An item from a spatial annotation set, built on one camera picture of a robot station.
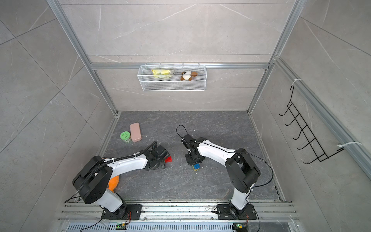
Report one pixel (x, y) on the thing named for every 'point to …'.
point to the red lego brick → (168, 159)
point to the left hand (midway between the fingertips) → (160, 162)
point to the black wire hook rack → (318, 152)
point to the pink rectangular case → (135, 134)
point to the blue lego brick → (197, 166)
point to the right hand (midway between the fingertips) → (193, 161)
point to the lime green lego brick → (193, 168)
